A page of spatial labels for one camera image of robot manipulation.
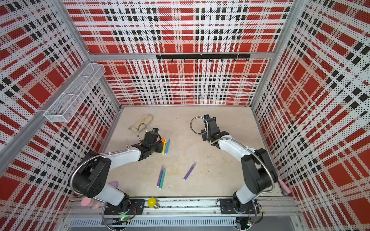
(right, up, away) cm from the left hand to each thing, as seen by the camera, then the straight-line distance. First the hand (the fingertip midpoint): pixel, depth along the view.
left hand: (161, 143), depth 95 cm
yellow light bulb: (0, -28, -21) cm, 35 cm away
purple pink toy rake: (+75, -25, -16) cm, 81 cm away
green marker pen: (+3, -19, -13) cm, 23 cm away
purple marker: (+22, -12, -4) cm, 25 cm away
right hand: (+32, +8, -2) cm, 33 cm away
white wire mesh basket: (-45, +31, -15) cm, 57 cm away
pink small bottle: (-29, -27, -23) cm, 46 cm away
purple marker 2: (+2, -18, -11) cm, 21 cm away
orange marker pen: (+4, +5, -17) cm, 18 cm away
